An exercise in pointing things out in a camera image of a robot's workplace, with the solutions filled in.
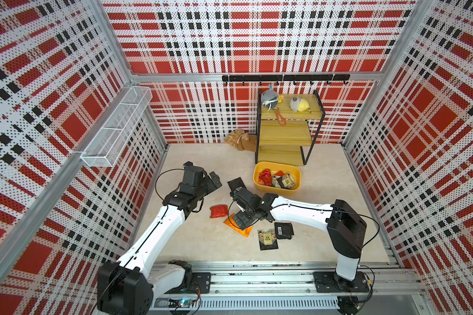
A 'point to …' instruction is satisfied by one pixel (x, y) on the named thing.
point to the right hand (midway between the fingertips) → (248, 211)
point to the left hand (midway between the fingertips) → (214, 181)
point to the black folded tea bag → (284, 230)
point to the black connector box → (349, 305)
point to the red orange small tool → (281, 120)
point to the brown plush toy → (242, 140)
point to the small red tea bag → (265, 177)
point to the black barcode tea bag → (236, 183)
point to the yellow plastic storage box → (273, 167)
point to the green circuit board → (182, 303)
